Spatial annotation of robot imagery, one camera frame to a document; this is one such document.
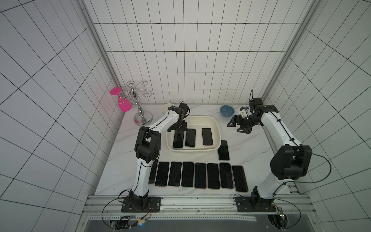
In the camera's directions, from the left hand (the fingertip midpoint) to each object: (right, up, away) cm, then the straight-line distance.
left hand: (176, 131), depth 95 cm
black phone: (-7, -24, -15) cm, 29 cm away
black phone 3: (+7, -23, -13) cm, 28 cm away
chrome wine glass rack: (-28, +9, +14) cm, 32 cm away
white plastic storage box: (+16, +5, +12) cm, 20 cm away
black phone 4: (+22, -24, -14) cm, 36 cm away
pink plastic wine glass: (-36, +18, +2) cm, 41 cm away
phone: (+21, -4, +3) cm, 22 cm away
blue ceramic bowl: (+40, +14, +19) cm, 46 cm away
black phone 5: (+37, -26, -15) cm, 48 cm away
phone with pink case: (+15, -23, -15) cm, 31 cm away
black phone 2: (0, -23, -14) cm, 27 cm away
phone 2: (+31, -13, -2) cm, 34 cm away
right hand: (+31, +5, -10) cm, 33 cm away
